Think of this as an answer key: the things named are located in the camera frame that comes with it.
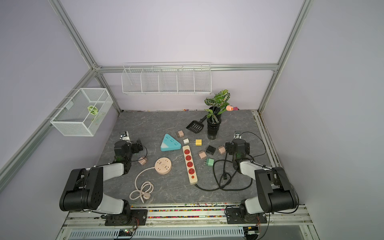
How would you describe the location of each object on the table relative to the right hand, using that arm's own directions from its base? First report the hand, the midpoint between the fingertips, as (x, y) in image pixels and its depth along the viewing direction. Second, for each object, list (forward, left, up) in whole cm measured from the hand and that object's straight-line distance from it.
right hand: (237, 141), depth 94 cm
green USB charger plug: (-11, +18, -5) cm, 22 cm away
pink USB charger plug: (-6, +22, -5) cm, 24 cm away
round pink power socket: (-14, +46, -5) cm, 48 cm away
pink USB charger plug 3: (+11, +37, -6) cm, 39 cm away
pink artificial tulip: (+9, +7, +20) cm, 23 cm away
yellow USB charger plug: (+3, +25, -5) cm, 25 cm away
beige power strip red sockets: (-13, +30, -4) cm, 33 cm away
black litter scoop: (+19, +27, -8) cm, 33 cm away
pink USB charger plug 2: (-3, +10, -5) cm, 11 cm away
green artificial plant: (+15, +12, +19) cm, 27 cm away
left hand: (0, +66, +1) cm, 66 cm away
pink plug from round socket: (-11, +59, -6) cm, 61 cm away
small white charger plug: (+5, +33, -7) cm, 34 cm away
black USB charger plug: (-3, +17, -6) cm, 18 cm away
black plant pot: (+16, +14, -1) cm, 21 cm away
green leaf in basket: (+7, +82, +22) cm, 86 cm away
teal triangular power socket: (+2, +44, -5) cm, 45 cm away
